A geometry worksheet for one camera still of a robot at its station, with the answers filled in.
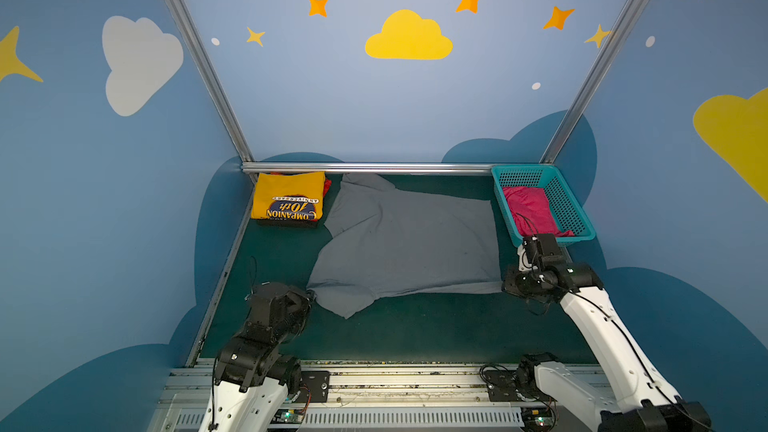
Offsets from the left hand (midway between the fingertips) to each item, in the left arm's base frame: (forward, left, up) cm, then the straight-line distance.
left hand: (323, 289), depth 74 cm
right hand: (+5, -50, -3) cm, 50 cm away
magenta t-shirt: (+36, -69, -12) cm, 79 cm away
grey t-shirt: (+26, -15, -18) cm, 35 cm away
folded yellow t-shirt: (+39, +16, -8) cm, 43 cm away
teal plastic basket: (+36, -80, -9) cm, 88 cm away
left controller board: (-25, +7, -17) cm, 31 cm away
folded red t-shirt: (+49, +8, -13) cm, 51 cm away
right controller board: (-25, -53, -17) cm, 61 cm away
